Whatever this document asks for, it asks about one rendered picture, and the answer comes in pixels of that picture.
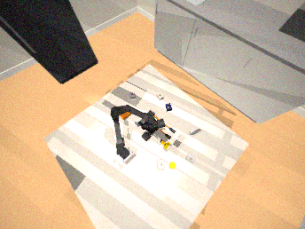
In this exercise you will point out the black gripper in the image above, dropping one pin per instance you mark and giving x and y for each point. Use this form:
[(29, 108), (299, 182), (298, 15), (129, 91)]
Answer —
[(146, 135)]

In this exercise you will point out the yellow flat disc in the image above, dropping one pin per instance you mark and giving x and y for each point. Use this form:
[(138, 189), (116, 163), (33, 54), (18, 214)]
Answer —
[(172, 165)]

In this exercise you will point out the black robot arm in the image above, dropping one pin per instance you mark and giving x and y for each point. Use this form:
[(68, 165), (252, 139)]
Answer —
[(150, 124)]

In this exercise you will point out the yellow flat bar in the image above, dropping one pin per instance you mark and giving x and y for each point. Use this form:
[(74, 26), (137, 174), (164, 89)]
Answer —
[(125, 115)]

